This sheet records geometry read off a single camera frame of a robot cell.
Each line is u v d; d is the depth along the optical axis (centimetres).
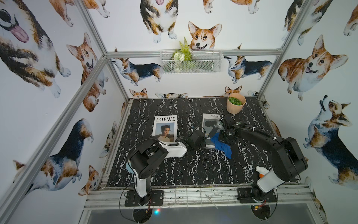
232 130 65
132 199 72
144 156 50
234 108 104
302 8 75
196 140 71
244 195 73
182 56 82
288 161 45
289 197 75
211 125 99
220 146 86
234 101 104
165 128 98
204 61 92
